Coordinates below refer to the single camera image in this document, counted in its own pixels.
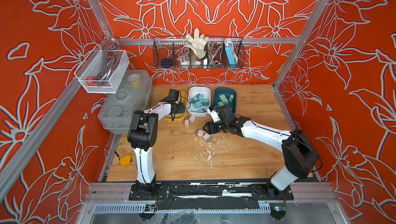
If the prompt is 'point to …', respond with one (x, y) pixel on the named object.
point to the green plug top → (225, 101)
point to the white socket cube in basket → (184, 61)
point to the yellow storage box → (178, 117)
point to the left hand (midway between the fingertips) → (179, 107)
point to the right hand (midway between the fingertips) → (203, 127)
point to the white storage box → (193, 92)
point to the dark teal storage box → (230, 94)
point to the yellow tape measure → (126, 160)
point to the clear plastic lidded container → (134, 93)
